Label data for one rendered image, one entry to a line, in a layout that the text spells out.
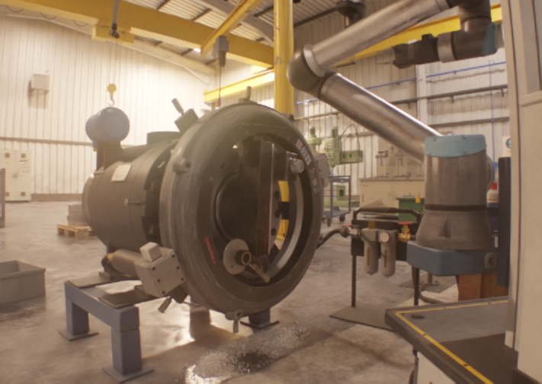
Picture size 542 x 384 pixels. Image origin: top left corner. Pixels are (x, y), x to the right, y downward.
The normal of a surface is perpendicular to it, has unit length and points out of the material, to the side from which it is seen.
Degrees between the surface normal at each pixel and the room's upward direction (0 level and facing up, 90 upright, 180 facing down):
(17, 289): 90
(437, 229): 70
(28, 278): 90
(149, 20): 90
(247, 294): 90
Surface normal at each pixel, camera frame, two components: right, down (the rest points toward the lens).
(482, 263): 0.11, -0.01
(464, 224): -0.18, -0.36
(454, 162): -0.47, -0.01
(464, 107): -0.73, -0.01
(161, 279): 0.76, -0.01
